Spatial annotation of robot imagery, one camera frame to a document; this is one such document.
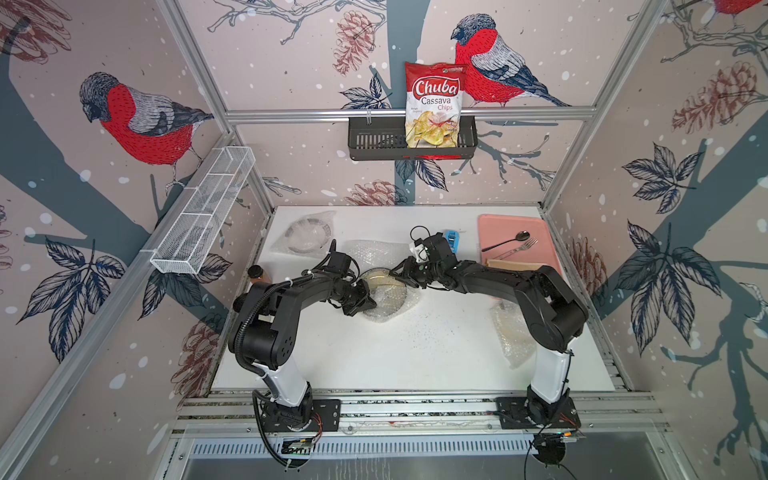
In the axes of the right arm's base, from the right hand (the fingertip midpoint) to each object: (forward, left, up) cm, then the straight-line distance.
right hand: (390, 273), depth 90 cm
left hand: (-5, +3, -6) cm, 8 cm away
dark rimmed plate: (+20, +33, -7) cm, 39 cm away
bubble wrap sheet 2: (+32, +28, -8) cm, 43 cm away
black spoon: (+24, -48, -9) cm, 54 cm away
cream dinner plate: (-2, +1, -6) cm, 7 cm away
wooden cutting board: (+11, -39, -9) cm, 42 cm away
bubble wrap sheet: (+11, +3, -5) cm, 13 cm away
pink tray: (+28, -40, -10) cm, 50 cm away
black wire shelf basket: (+46, +4, +18) cm, 50 cm away
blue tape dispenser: (+20, -22, -6) cm, 30 cm away
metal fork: (+19, -49, -9) cm, 54 cm away
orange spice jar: (-2, +41, 0) cm, 41 cm away
